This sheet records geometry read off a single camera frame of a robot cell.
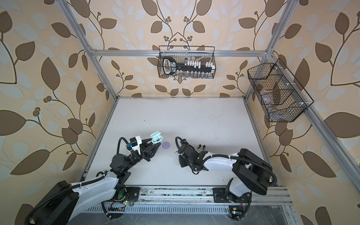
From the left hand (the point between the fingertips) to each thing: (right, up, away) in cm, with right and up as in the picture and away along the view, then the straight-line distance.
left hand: (158, 141), depth 69 cm
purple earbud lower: (+8, -12, +21) cm, 25 cm away
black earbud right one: (+26, -8, +24) cm, 36 cm away
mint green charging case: (-1, +2, +1) cm, 3 cm away
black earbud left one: (+23, -8, +23) cm, 34 cm away
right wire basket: (+65, +22, +4) cm, 69 cm away
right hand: (+11, -15, +17) cm, 25 cm away
